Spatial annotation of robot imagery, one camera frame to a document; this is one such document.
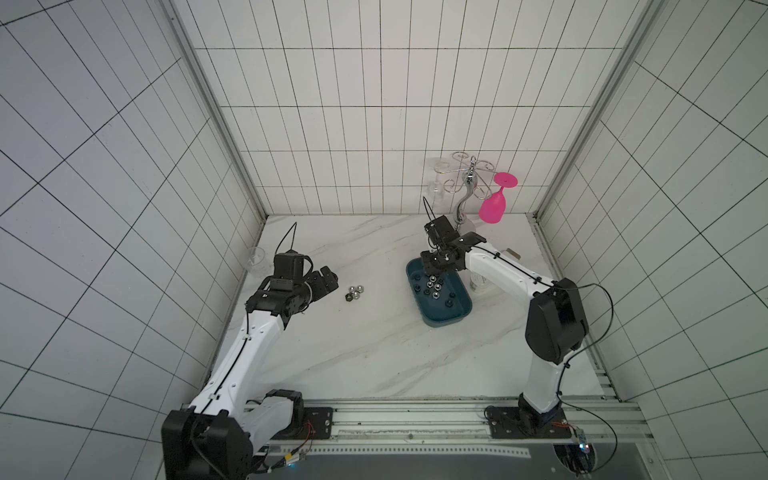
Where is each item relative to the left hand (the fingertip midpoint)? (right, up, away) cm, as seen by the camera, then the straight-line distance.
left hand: (323, 289), depth 81 cm
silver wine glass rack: (+46, +33, +13) cm, 58 cm away
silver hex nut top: (+9, -3, +16) cm, 19 cm away
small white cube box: (+64, +9, +25) cm, 69 cm away
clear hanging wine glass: (+35, +32, +19) cm, 50 cm away
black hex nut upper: (+5, -5, +15) cm, 17 cm away
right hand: (+27, +6, +10) cm, 29 cm away
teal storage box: (+37, -6, +14) cm, 40 cm away
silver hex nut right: (+8, -5, +15) cm, 18 cm away
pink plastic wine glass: (+54, +25, +16) cm, 61 cm away
